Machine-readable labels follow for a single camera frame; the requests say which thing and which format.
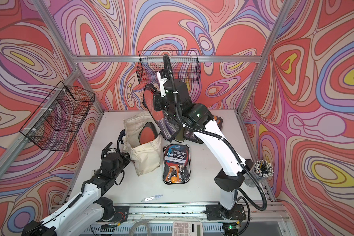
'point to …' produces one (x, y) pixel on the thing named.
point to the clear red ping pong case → (189, 134)
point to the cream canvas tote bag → (145, 156)
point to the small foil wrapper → (149, 198)
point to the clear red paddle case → (147, 133)
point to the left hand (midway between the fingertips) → (131, 153)
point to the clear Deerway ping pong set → (176, 163)
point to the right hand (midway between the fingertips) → (156, 97)
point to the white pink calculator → (187, 228)
